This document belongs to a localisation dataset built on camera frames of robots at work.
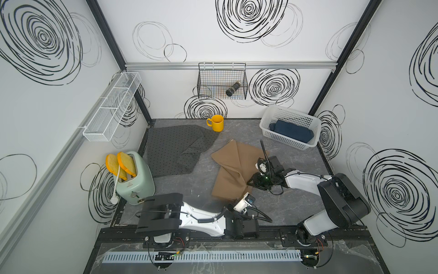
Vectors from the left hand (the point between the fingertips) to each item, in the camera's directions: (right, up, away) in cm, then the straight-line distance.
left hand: (237, 204), depth 79 cm
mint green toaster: (-45, +9, -6) cm, 46 cm away
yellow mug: (-10, +41, +30) cm, 52 cm away
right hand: (+8, +6, +10) cm, 14 cm away
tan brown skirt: (+1, +16, +17) cm, 24 cm away
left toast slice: (-55, +21, -6) cm, 59 cm away
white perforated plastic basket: (+27, +47, +37) cm, 65 cm away
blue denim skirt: (+36, +35, +24) cm, 56 cm away
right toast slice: (-51, +20, -3) cm, 54 cm away
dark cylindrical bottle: (-3, +55, +10) cm, 56 cm away
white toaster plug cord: (-54, +5, -6) cm, 54 cm away
